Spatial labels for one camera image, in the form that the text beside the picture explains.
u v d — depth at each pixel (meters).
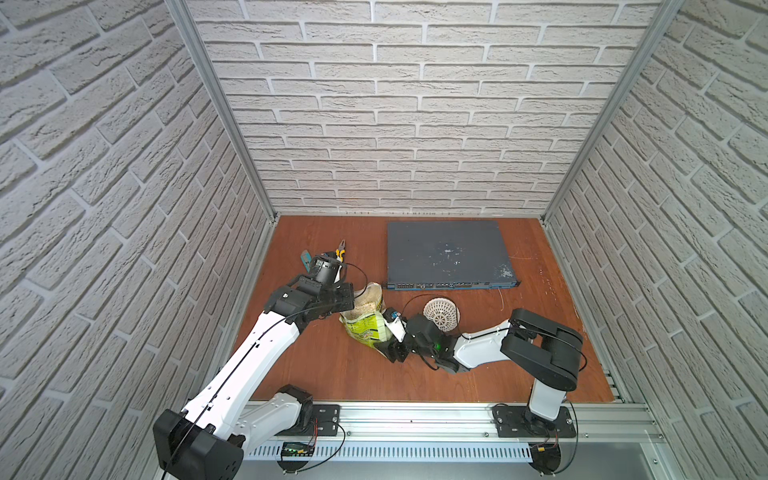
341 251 1.07
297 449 0.71
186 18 0.70
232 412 0.40
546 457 0.69
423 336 0.67
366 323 0.74
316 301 0.55
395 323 0.75
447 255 1.03
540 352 0.47
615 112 0.86
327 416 0.75
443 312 0.92
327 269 0.58
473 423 0.77
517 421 0.73
